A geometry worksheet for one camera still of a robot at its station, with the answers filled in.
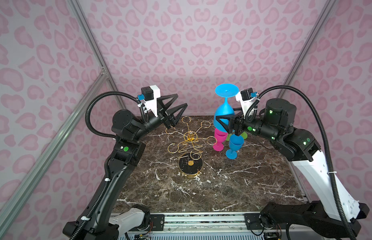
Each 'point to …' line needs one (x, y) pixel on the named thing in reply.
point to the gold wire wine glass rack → (190, 164)
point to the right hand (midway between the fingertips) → (223, 114)
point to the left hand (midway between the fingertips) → (181, 98)
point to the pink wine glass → (221, 137)
